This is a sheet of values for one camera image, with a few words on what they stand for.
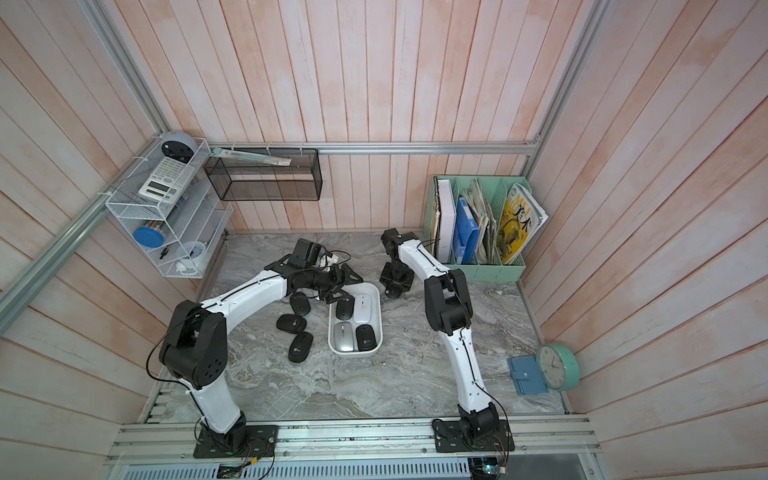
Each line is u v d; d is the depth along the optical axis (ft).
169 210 2.43
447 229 3.05
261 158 2.97
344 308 3.13
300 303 3.15
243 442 2.30
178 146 2.64
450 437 2.40
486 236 3.14
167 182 2.55
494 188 3.39
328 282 2.60
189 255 2.74
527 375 2.69
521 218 3.21
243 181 3.52
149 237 2.50
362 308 3.13
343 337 2.95
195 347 1.56
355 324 3.07
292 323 3.03
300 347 2.89
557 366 2.55
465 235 3.12
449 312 2.08
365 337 2.96
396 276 2.99
